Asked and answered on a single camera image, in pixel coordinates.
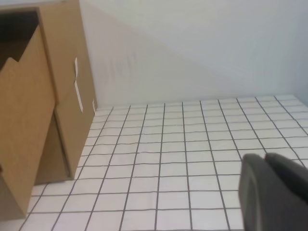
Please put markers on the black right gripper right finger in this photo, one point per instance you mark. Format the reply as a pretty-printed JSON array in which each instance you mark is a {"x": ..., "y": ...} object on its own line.
[{"x": 293, "y": 175}]

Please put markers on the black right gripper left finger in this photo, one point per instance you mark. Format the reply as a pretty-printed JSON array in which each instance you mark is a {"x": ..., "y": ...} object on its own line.
[{"x": 266, "y": 203}]

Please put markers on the brown cardboard shoebox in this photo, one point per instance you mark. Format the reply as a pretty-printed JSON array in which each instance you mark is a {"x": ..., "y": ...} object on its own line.
[
  {"x": 44, "y": 69},
  {"x": 63, "y": 147}
]

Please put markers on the white black-grid tablecloth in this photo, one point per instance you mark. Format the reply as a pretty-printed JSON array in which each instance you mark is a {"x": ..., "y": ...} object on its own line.
[{"x": 168, "y": 167}]

